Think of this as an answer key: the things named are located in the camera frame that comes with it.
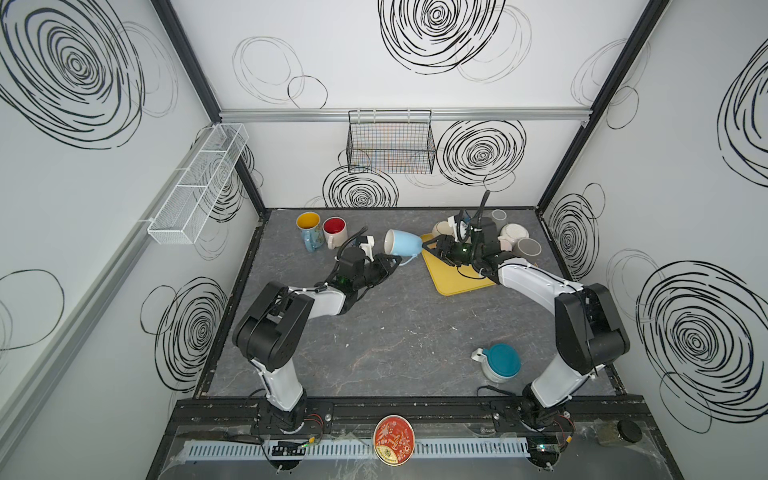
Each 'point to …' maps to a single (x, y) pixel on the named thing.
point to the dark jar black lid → (623, 433)
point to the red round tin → (394, 440)
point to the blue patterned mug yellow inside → (308, 222)
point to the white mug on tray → (509, 234)
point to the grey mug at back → (499, 217)
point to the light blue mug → (402, 243)
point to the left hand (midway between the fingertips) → (405, 259)
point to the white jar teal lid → (499, 361)
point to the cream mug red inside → (335, 231)
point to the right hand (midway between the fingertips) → (422, 248)
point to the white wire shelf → (185, 211)
